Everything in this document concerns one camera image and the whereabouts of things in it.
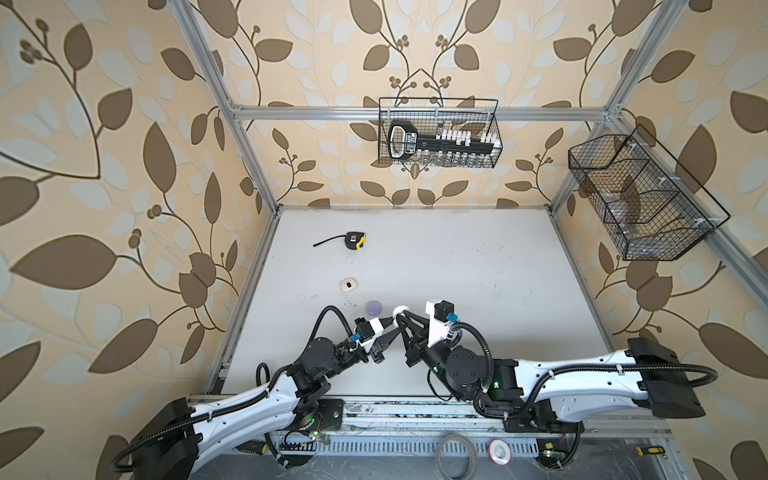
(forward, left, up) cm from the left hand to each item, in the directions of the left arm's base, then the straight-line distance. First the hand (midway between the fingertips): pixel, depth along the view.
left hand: (397, 317), depth 67 cm
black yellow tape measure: (+39, +16, -21) cm, 47 cm away
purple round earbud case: (+13, +7, -22) cm, 26 cm away
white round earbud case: (+1, 0, +2) cm, 2 cm away
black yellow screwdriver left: (-23, +33, -20) cm, 45 cm away
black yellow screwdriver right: (-23, -62, -21) cm, 69 cm away
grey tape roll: (-24, -14, -23) cm, 36 cm away
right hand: (-1, 0, +1) cm, 1 cm away
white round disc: (-23, -25, -22) cm, 41 cm away
